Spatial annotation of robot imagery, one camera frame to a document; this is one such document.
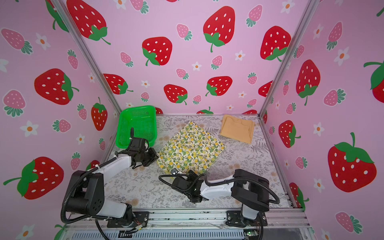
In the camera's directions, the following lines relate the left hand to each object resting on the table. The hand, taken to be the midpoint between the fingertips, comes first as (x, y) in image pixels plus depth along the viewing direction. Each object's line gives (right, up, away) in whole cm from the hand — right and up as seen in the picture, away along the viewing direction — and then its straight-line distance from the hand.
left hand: (160, 155), depth 92 cm
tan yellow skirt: (+54, +17, +19) cm, 59 cm away
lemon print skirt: (+21, +3, +8) cm, 22 cm away
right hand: (+15, -13, -8) cm, 21 cm away
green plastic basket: (-21, +23, +27) cm, 41 cm away
